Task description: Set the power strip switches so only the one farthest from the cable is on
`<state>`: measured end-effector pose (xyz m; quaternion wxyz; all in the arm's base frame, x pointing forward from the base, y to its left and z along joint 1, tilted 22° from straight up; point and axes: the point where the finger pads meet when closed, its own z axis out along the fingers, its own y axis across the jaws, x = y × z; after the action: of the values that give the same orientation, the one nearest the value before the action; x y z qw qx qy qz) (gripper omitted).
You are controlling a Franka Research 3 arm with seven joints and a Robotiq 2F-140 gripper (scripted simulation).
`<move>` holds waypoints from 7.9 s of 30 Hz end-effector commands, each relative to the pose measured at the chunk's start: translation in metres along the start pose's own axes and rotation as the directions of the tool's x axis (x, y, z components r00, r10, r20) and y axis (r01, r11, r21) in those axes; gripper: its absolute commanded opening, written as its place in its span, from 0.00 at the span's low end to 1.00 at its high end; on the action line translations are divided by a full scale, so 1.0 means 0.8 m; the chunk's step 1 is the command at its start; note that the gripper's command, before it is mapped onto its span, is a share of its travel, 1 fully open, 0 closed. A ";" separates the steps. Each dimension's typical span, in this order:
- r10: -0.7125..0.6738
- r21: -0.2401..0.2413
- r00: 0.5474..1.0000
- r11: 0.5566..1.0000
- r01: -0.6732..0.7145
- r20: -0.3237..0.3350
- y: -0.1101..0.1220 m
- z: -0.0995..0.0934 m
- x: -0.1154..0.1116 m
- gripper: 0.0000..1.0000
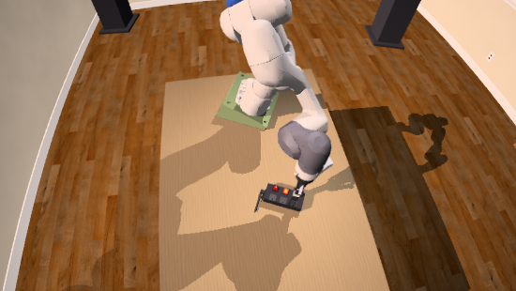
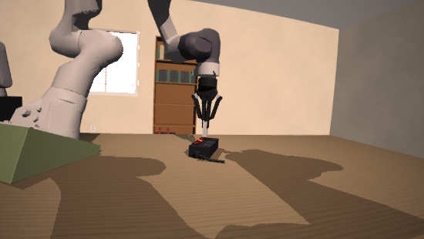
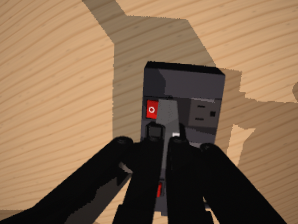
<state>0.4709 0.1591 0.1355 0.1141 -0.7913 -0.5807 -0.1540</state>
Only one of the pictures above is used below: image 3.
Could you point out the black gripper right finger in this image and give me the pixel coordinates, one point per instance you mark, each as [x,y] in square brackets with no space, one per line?
[232,198]

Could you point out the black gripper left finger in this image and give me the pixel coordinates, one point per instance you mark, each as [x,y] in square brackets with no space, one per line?
[84,195]

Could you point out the black power strip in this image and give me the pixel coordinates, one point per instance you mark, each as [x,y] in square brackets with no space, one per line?
[198,91]

